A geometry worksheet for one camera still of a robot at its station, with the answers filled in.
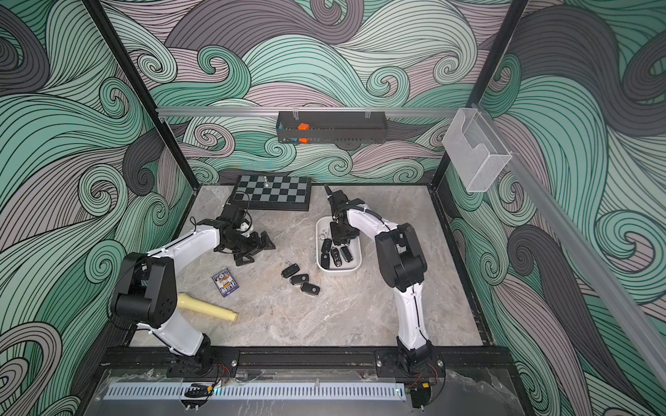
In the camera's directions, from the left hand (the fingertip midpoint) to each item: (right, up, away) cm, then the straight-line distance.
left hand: (266, 250), depth 90 cm
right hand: (+29, +4, +9) cm, 31 cm away
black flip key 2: (+21, 0, +8) cm, 23 cm away
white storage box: (+20, +6, +12) cm, 24 cm away
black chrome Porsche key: (+25, -3, +5) cm, 26 cm away
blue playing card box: (-14, -11, -2) cm, 18 cm away
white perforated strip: (-9, -36, -20) cm, 42 cm away
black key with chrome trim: (+29, -2, +5) cm, 29 cm away
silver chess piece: (-6, +26, +26) cm, 37 cm away
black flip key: (+8, -8, +2) cm, 12 cm away
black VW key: (+12, -10, -1) cm, 16 cm away
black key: (+21, -5, +5) cm, 22 cm away
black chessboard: (-3, +22, +24) cm, 32 cm away
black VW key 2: (+16, -13, -3) cm, 21 cm away
